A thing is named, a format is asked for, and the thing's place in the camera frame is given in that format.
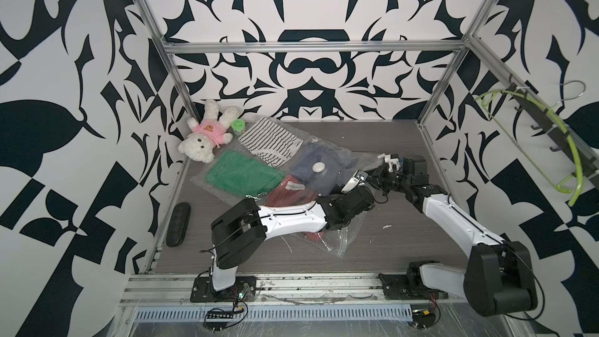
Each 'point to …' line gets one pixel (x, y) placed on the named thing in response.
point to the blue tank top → (327, 168)
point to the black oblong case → (178, 224)
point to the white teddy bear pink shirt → (208, 133)
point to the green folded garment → (242, 175)
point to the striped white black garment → (272, 143)
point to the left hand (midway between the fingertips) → (347, 183)
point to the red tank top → (290, 193)
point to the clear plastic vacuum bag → (337, 242)
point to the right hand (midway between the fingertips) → (360, 169)
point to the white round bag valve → (318, 167)
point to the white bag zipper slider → (386, 157)
